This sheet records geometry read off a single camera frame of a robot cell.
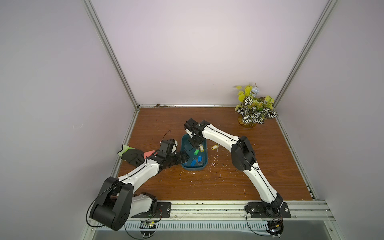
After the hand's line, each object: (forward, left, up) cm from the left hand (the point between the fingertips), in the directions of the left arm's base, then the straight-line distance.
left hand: (186, 156), depth 87 cm
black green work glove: (+4, +36, -6) cm, 36 cm away
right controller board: (-33, -45, -6) cm, 56 cm away
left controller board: (-34, +18, -9) cm, 39 cm away
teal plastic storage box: (+9, +1, -4) cm, 10 cm away
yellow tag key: (+8, -9, -4) cm, 13 cm away
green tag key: (+6, -6, -5) cm, 10 cm away
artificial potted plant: (+23, -40, +18) cm, 50 cm away
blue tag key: (-1, -4, -5) cm, 7 cm away
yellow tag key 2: (+8, -18, -2) cm, 20 cm away
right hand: (+13, -5, -2) cm, 14 cm away
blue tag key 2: (+1, -8, -4) cm, 9 cm away
